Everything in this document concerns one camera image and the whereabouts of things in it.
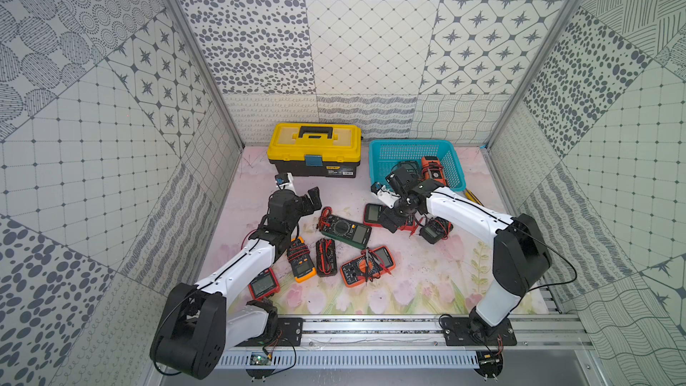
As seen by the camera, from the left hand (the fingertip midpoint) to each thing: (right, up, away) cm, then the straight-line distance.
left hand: (305, 187), depth 85 cm
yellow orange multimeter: (-1, -24, -1) cm, 24 cm away
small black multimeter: (+44, -15, +5) cm, 47 cm away
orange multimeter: (+48, +6, +23) cm, 54 cm away
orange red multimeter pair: (+20, -25, -3) cm, 32 cm away
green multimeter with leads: (+40, +7, +26) cm, 48 cm away
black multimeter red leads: (+7, -23, -1) cm, 24 cm away
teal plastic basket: (+28, +12, +24) cm, 39 cm away
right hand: (+30, -10, +4) cm, 32 cm away
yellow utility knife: (+62, -4, +19) cm, 65 cm away
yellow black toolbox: (+2, +13, +13) cm, 19 cm away
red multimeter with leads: (+23, -11, +10) cm, 27 cm away
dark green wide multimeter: (+13, -16, +8) cm, 22 cm away
